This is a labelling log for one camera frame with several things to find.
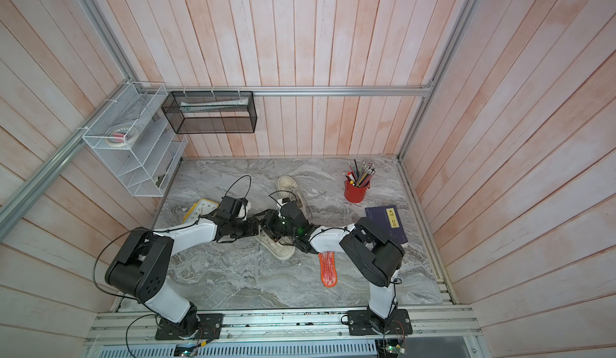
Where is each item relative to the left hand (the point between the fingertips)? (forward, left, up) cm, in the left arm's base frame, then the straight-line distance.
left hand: (258, 233), depth 93 cm
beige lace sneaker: (-10, -11, +8) cm, 17 cm away
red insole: (-15, -27, 0) cm, 31 cm away
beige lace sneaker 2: (+18, -12, +5) cm, 22 cm away
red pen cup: (+19, -40, +2) cm, 44 cm away
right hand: (0, 0, +11) cm, 11 cm away
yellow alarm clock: (+10, +25, +2) cm, 27 cm away
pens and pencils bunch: (+20, -42, +11) cm, 47 cm away
